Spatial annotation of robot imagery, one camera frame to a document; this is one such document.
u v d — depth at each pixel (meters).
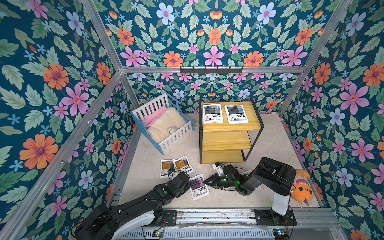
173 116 1.06
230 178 0.72
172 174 0.77
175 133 0.97
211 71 0.93
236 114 0.72
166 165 0.90
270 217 0.66
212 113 0.72
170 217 0.74
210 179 0.83
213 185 0.80
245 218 0.75
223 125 0.69
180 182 0.64
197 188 0.82
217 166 0.86
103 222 0.44
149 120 1.03
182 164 0.91
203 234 0.70
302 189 0.75
